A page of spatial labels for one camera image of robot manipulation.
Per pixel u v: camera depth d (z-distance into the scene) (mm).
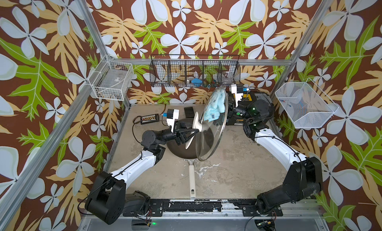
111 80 849
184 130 579
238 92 583
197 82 932
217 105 587
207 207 753
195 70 987
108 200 407
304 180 423
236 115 625
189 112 1101
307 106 815
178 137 575
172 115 556
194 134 593
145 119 1084
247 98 1014
